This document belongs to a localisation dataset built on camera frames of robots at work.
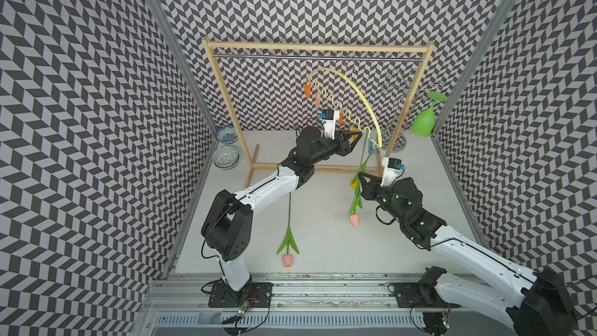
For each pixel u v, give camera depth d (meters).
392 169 0.67
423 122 0.88
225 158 1.05
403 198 0.56
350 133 0.75
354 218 0.75
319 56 0.65
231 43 0.62
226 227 0.46
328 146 0.64
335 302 0.72
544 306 0.39
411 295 0.74
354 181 0.82
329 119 0.68
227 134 1.16
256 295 0.72
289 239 0.84
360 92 0.65
